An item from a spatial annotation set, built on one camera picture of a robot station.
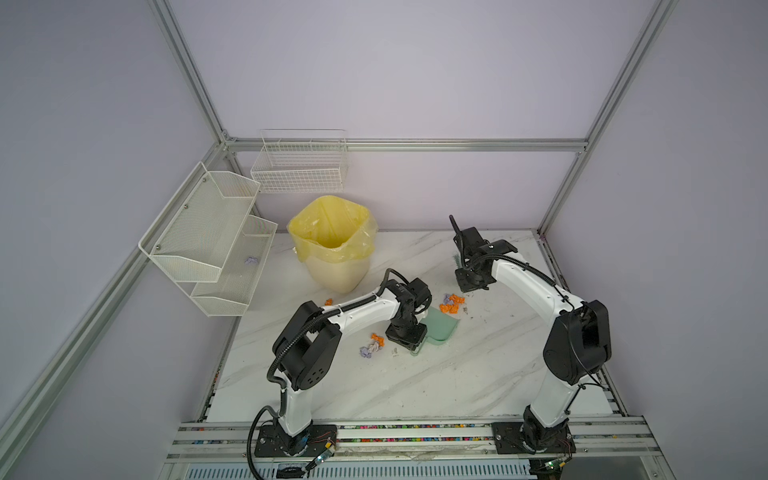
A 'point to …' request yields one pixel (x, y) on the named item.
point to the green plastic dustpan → (440, 327)
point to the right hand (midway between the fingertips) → (468, 280)
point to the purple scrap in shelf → (251, 261)
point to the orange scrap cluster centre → (452, 308)
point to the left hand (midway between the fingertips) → (412, 349)
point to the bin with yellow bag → (335, 237)
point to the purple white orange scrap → (377, 343)
